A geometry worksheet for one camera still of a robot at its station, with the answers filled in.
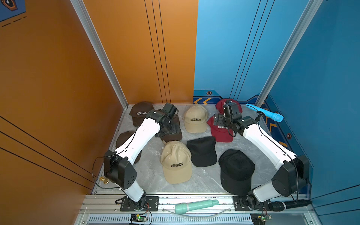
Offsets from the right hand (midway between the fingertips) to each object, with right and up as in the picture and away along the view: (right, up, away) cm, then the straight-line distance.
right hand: (221, 118), depth 85 cm
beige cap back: (-14, -1, +18) cm, 23 cm away
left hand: (-30, -7, -3) cm, 31 cm away
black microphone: (+25, -44, -16) cm, 53 cm away
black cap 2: (+7, -28, -8) cm, 30 cm away
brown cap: (-60, +5, +27) cm, 66 cm away
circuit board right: (+15, -51, -15) cm, 55 cm away
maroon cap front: (+4, -12, +16) cm, 21 cm away
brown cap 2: (-29, -14, +14) cm, 35 cm away
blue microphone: (+30, +1, -4) cm, 31 cm away
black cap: (-11, -21, +5) cm, 24 cm away
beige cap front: (-28, -23, -4) cm, 36 cm away
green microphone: (-24, -44, -16) cm, 53 cm away
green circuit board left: (-47, -51, -14) cm, 70 cm away
